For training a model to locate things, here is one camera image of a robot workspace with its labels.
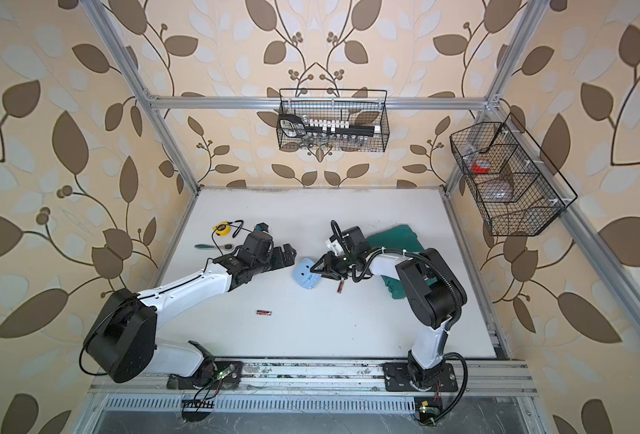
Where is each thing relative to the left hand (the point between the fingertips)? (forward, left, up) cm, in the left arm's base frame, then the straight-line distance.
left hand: (282, 251), depth 88 cm
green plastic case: (+10, -41, -6) cm, 43 cm away
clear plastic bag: (+5, -62, +25) cm, 66 cm away
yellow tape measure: (+16, +27, -10) cm, 33 cm away
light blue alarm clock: (-5, -7, -6) cm, 10 cm away
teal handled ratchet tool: (+8, +23, -11) cm, 27 cm away
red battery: (-7, -19, -11) cm, 23 cm away
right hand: (-4, -11, -6) cm, 13 cm away
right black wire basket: (+9, -68, +23) cm, 72 cm away
